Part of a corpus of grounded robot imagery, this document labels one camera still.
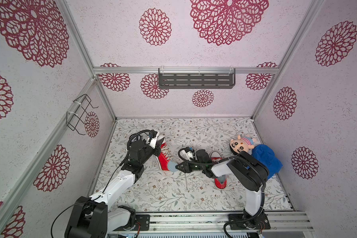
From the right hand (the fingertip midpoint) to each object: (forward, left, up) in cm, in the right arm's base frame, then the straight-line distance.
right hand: (176, 165), depth 90 cm
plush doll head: (+13, -39, +3) cm, 41 cm away
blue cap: (+10, -58, -3) cm, 59 cm away
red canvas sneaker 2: (-11, -24, +1) cm, 27 cm away
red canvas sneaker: (+1, +6, +10) cm, 12 cm away
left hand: (+8, +8, +17) cm, 21 cm away
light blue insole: (-1, +3, +2) cm, 4 cm away
